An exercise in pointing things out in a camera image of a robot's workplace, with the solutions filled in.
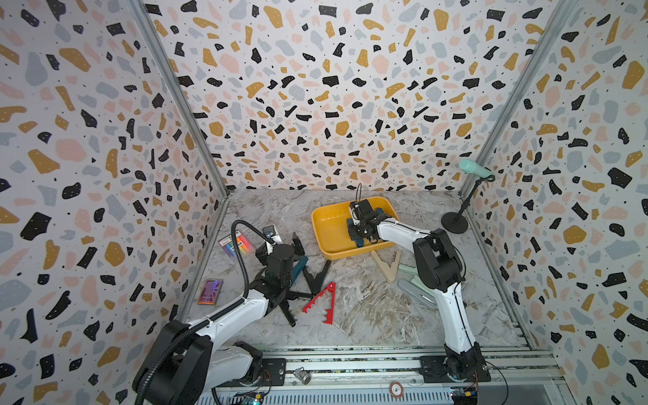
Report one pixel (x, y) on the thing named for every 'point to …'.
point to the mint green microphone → (471, 166)
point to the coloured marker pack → (244, 245)
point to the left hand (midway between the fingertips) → (289, 237)
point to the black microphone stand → (457, 222)
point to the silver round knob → (302, 375)
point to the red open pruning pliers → (330, 313)
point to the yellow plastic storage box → (332, 227)
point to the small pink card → (210, 291)
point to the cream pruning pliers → (390, 272)
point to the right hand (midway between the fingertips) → (357, 229)
